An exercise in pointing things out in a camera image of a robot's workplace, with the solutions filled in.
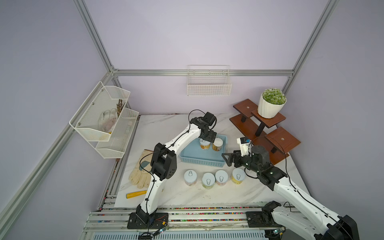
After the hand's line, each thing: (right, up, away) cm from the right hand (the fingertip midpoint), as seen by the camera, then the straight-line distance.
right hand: (229, 155), depth 80 cm
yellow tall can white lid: (-4, +4, +16) cm, 17 cm away
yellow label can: (-12, +4, +17) cm, 21 cm away
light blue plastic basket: (-19, -3, +19) cm, 27 cm away
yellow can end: (+6, -13, +4) cm, 15 cm away
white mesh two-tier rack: (-68, +19, -2) cm, 70 cm away
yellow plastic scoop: (-52, -21, 0) cm, 56 cm away
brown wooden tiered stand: (+27, +13, +22) cm, 37 cm away
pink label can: (-21, -13, +3) cm, 25 cm away
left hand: (-12, +9, +14) cm, 20 cm away
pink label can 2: (-4, -13, +2) cm, 14 cm away
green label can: (-11, -15, +2) cm, 19 cm away
